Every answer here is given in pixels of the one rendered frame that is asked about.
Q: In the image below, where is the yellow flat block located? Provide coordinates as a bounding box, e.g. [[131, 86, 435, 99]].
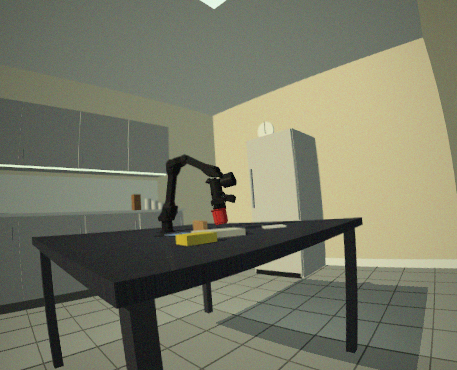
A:
[[175, 231, 217, 246]]

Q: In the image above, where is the tan wooden flat bar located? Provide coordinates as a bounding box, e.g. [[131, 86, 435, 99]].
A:
[[192, 221, 208, 230]]

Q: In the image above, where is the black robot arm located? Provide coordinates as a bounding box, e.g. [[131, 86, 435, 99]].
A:
[[158, 154, 237, 233]]

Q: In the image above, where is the red cup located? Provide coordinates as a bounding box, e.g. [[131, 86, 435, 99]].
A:
[[211, 208, 228, 225]]

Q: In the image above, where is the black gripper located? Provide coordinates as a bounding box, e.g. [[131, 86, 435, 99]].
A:
[[211, 189, 226, 210]]

